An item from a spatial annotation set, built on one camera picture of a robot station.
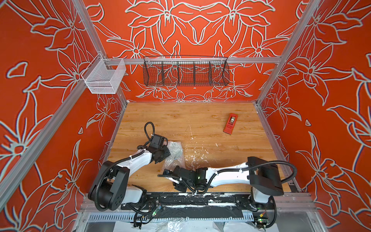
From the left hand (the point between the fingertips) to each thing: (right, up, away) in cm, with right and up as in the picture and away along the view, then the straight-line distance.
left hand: (168, 152), depth 90 cm
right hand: (+3, -11, -13) cm, 17 cm away
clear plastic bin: (-44, +50, +4) cm, 67 cm away
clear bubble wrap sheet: (+5, -1, -7) cm, 9 cm away
